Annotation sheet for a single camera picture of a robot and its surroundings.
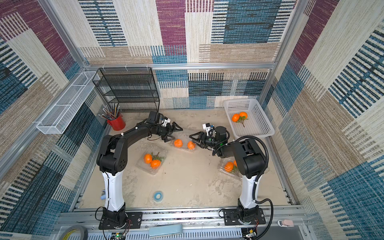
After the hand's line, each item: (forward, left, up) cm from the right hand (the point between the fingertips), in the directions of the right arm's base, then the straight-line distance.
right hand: (192, 139), depth 91 cm
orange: (+21, -30, -5) cm, 37 cm away
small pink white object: (-42, -42, -6) cm, 60 cm away
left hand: (+6, +8, -1) cm, 10 cm away
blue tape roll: (-29, +18, -10) cm, 36 cm away
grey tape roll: (-44, +50, -8) cm, 67 cm away
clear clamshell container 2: (-3, +22, -9) cm, 24 cm away
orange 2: (+24, -37, -4) cm, 44 cm away
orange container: (-9, +27, -5) cm, 29 cm away
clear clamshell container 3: (+4, +5, -10) cm, 11 cm away
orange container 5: (-15, -20, -4) cm, 26 cm away
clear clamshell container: (+22, +3, -11) cm, 25 cm away
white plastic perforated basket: (+19, -46, -8) cm, 50 cm away
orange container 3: (-2, +1, -4) cm, 5 cm away
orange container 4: (+2, +9, -6) cm, 11 cm away
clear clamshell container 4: (-17, -24, -9) cm, 31 cm away
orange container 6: (-26, -17, +22) cm, 38 cm away
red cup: (+17, +52, -4) cm, 55 cm away
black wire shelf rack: (+39, +46, +12) cm, 61 cm away
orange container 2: (-13, +22, -5) cm, 26 cm away
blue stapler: (-30, +47, -8) cm, 56 cm away
